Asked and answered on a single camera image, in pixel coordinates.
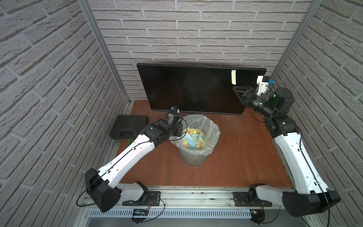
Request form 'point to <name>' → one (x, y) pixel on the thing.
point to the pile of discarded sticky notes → (194, 139)
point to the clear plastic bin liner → (211, 129)
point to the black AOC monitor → (197, 89)
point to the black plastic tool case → (126, 127)
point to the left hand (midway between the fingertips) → (176, 122)
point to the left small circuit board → (140, 212)
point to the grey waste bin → (193, 158)
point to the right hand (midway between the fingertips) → (236, 88)
